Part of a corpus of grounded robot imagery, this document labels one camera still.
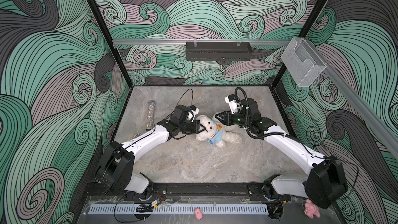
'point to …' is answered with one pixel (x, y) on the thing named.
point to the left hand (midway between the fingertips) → (205, 128)
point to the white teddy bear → (228, 137)
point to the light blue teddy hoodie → (217, 137)
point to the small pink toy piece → (198, 214)
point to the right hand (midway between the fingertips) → (217, 115)
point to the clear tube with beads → (150, 114)
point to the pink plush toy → (311, 209)
